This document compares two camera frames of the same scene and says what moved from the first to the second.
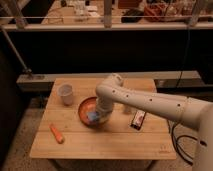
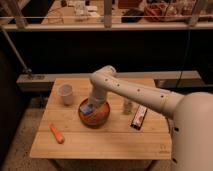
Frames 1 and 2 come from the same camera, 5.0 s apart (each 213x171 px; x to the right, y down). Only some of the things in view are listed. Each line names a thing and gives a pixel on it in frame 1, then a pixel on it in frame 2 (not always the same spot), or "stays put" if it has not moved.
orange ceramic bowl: [89, 105] stays put
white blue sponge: [92, 116] → [86, 109]
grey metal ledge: [41, 81] stays put
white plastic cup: [66, 93] stays put
